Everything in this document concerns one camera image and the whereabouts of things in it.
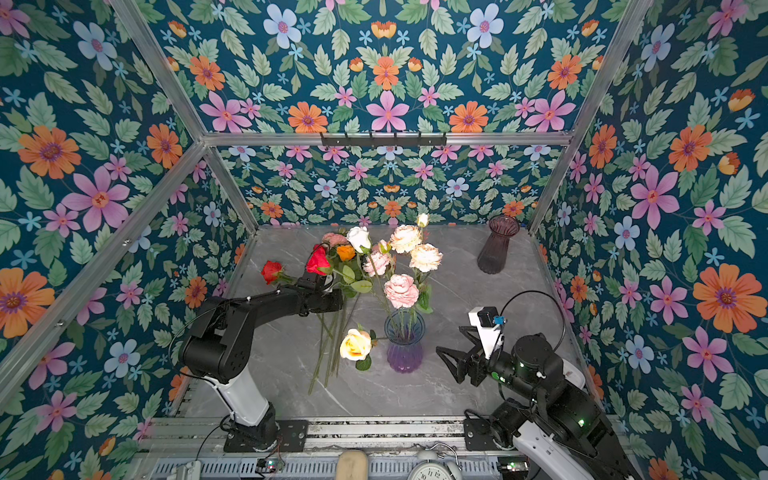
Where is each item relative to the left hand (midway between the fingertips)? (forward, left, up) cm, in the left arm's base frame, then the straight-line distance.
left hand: (346, 293), depth 96 cm
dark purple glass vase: (+13, -52, 0) cm, 54 cm away
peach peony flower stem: (-13, -23, +33) cm, 42 cm away
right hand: (-27, -27, +23) cm, 45 cm away
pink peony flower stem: (-18, -17, +29) cm, 38 cm away
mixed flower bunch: (+11, 0, +6) cm, 13 cm away
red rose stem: (-11, 0, +31) cm, 33 cm away
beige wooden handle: (-46, -5, +1) cm, 46 cm away
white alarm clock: (-47, -24, +1) cm, 53 cm away
